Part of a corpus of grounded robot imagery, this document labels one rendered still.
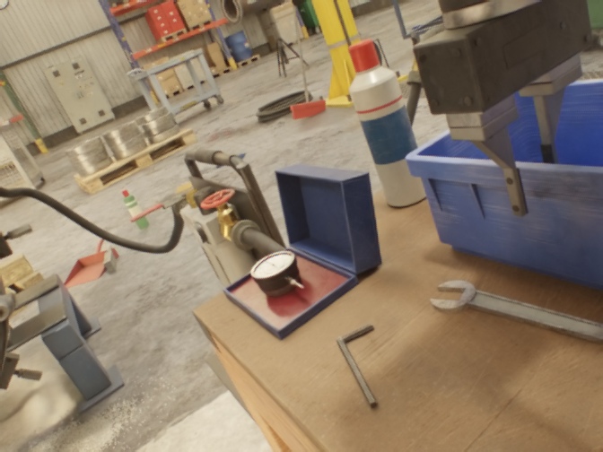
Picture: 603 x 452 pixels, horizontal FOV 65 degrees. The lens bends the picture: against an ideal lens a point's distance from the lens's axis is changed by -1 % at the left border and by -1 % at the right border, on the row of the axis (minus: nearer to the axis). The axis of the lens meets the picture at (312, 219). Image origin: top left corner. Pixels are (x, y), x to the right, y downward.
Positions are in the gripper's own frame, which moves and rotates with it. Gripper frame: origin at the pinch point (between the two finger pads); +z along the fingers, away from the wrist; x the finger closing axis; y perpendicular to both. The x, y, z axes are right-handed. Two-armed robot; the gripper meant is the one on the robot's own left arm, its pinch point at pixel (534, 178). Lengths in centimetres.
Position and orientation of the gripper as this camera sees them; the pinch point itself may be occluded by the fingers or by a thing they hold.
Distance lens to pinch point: 42.1
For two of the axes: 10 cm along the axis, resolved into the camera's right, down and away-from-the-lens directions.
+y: -5.1, -1.5, 8.4
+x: -7.8, 4.9, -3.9
